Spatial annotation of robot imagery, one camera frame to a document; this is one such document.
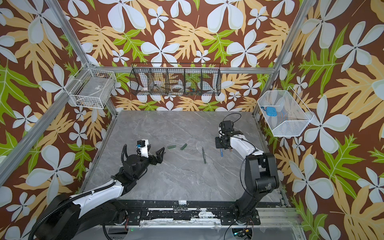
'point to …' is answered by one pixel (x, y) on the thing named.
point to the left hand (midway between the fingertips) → (156, 145)
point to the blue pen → (222, 154)
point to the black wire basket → (176, 79)
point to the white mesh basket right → (292, 115)
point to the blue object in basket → (270, 111)
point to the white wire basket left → (91, 87)
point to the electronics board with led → (242, 232)
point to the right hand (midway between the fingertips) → (218, 142)
